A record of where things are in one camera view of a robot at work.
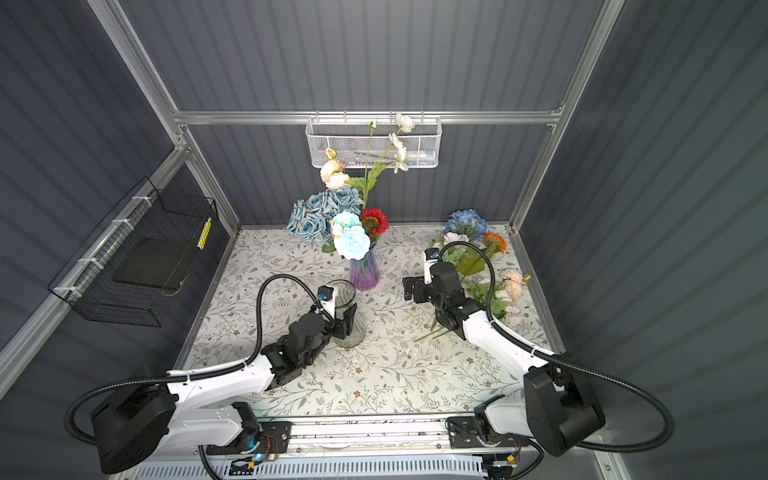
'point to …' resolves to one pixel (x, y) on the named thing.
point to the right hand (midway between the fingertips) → (421, 278)
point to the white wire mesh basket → (366, 142)
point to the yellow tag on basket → (203, 238)
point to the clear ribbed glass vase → (345, 294)
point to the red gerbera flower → (375, 222)
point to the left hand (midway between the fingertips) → (345, 302)
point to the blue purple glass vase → (365, 272)
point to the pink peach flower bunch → (483, 279)
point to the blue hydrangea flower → (466, 221)
